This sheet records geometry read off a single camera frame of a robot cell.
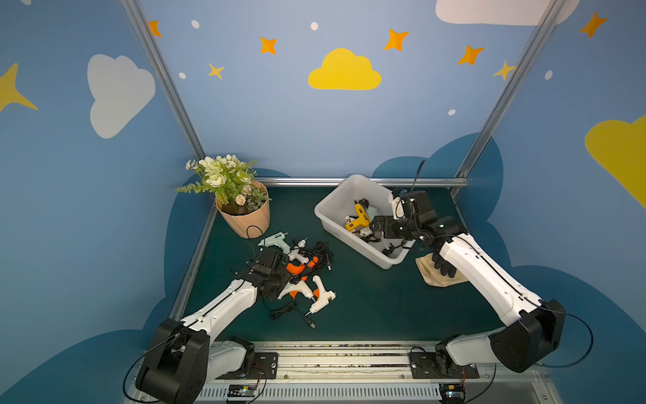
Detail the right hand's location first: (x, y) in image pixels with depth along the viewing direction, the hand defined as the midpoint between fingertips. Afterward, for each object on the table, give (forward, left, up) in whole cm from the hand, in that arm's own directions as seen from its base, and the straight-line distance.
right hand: (385, 222), depth 81 cm
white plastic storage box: (+18, +18, -17) cm, 31 cm away
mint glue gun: (+5, +40, -21) cm, 45 cm away
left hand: (-12, +32, -18) cm, 39 cm away
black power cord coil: (+1, -5, -18) cm, 19 cm away
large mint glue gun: (+19, +1, -18) cm, 26 cm away
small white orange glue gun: (-17, +20, -22) cm, 34 cm away
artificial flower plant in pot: (+10, +52, -5) cm, 53 cm away
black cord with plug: (-22, +30, -23) cm, 43 cm away
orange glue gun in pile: (-8, +28, -20) cm, 36 cm away
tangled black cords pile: (-1, +21, -19) cm, 29 cm away
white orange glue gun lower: (-16, +30, -20) cm, 39 cm away
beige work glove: (-7, -22, -23) cm, 32 cm away
